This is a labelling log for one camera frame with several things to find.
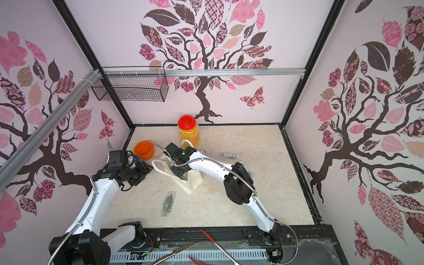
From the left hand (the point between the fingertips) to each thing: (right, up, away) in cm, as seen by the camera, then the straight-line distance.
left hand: (150, 174), depth 81 cm
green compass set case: (+9, -15, +3) cm, 17 cm away
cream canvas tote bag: (+6, +4, +3) cm, 8 cm away
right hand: (+13, +3, +7) cm, 15 cm away
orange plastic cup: (-14, +11, +23) cm, 29 cm away
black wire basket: (-29, +57, +41) cm, 76 cm away
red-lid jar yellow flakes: (+16, +24, +18) cm, 34 cm away
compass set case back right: (+41, +8, +20) cm, 46 cm away
